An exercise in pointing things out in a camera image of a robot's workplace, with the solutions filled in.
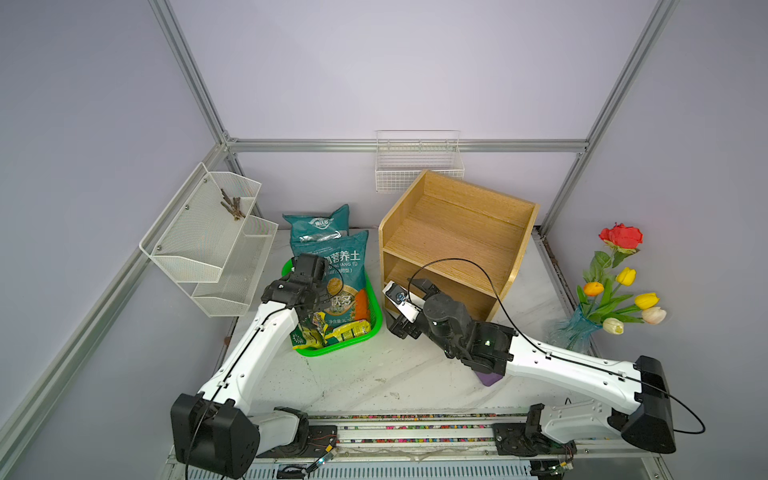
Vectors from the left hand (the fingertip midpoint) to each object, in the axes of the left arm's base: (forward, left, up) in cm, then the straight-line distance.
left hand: (315, 298), depth 81 cm
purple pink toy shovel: (-17, -49, -15) cm, 54 cm away
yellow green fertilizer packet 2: (-6, -9, -9) cm, 14 cm away
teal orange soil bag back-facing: (+24, +6, +5) cm, 25 cm away
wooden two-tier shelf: (+8, -39, +15) cm, 43 cm away
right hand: (-5, -24, +9) cm, 26 cm away
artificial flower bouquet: (-2, -76, +4) cm, 76 cm away
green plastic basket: (-11, -4, -9) cm, 14 cm away
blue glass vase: (-7, -73, -8) cm, 74 cm away
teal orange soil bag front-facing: (+9, -8, +2) cm, 13 cm away
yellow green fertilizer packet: (-7, +2, -10) cm, 12 cm away
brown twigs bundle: (+22, +24, +14) cm, 36 cm away
